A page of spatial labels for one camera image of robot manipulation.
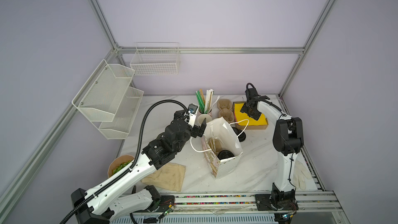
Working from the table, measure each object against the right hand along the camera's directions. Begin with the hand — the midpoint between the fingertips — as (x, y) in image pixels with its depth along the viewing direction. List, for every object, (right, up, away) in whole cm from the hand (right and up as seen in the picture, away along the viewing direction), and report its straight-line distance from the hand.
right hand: (244, 112), depth 101 cm
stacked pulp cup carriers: (-11, +5, +13) cm, 17 cm away
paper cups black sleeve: (-29, -2, -7) cm, 30 cm away
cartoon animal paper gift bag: (-16, -21, -11) cm, 28 cm away
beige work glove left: (-46, -34, -19) cm, 60 cm away
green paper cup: (-16, -20, -25) cm, 36 cm away
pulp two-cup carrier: (-19, -19, -10) cm, 28 cm away
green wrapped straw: (-29, +6, -3) cm, 30 cm away
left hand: (-32, -1, -32) cm, 45 cm away
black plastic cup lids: (-3, -15, -6) cm, 17 cm away
